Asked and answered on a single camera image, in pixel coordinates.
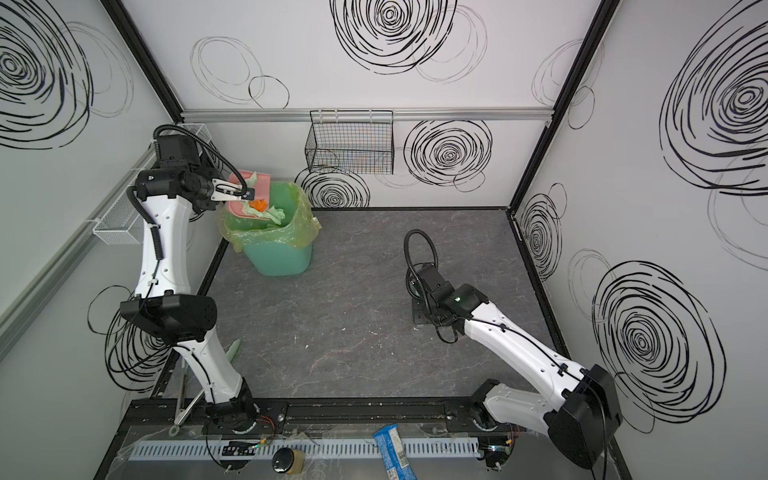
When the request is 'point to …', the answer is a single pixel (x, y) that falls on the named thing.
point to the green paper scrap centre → (276, 214)
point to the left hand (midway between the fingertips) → (203, 178)
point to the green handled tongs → (180, 414)
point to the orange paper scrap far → (259, 204)
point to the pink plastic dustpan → (261, 183)
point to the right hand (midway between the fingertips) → (416, 311)
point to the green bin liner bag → (296, 229)
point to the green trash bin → (278, 258)
